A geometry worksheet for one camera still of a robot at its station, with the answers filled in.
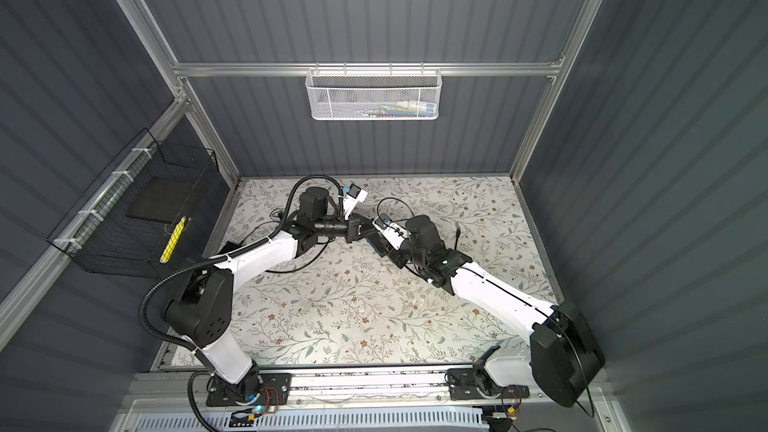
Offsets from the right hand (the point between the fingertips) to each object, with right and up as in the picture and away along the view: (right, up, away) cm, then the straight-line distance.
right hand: (391, 236), depth 82 cm
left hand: (-2, +2, -1) cm, 3 cm away
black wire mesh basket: (-60, +7, -7) cm, 61 cm away
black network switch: (-4, -1, -1) cm, 4 cm away
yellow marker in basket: (-52, 0, -12) cm, 53 cm away
